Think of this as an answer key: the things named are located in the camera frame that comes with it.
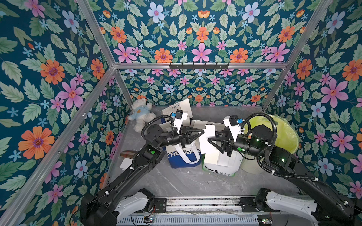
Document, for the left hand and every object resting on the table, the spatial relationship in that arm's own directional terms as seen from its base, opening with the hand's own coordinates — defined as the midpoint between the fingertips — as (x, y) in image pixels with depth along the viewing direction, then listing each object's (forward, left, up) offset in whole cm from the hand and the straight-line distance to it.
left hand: (203, 135), depth 55 cm
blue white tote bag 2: (+2, +6, -24) cm, 25 cm away
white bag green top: (-3, -14, -28) cm, 32 cm away
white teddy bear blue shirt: (+43, +40, -32) cm, 67 cm away
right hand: (+1, -5, 0) cm, 5 cm away
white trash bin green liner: (+4, -45, -14) cm, 47 cm away
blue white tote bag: (+34, +6, -16) cm, 38 cm away
